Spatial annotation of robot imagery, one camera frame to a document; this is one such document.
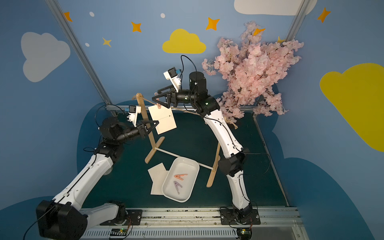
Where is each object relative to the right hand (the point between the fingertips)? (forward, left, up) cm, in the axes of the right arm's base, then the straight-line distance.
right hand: (159, 94), depth 64 cm
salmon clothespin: (-18, -7, -46) cm, 50 cm away
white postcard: (-26, +5, -47) cm, 54 cm away
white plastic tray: (-12, -5, -46) cm, 48 cm away
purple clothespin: (-23, -6, -46) cm, 52 cm away
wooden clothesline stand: (-13, -28, -45) cm, 55 cm away
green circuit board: (-47, +20, -49) cm, 71 cm away
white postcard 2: (-16, +6, -46) cm, 49 cm away
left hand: (-5, +1, -11) cm, 12 cm away
